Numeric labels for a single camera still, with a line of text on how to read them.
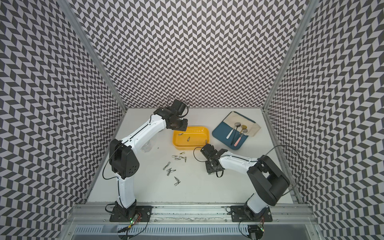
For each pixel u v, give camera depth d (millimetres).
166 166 884
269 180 446
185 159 920
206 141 1000
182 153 933
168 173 855
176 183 817
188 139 996
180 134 1009
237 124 1057
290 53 831
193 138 991
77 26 777
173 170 864
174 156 937
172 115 642
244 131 1039
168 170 867
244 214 651
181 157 939
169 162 895
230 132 1016
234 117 1105
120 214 669
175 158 923
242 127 1057
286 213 754
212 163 631
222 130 1026
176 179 849
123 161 490
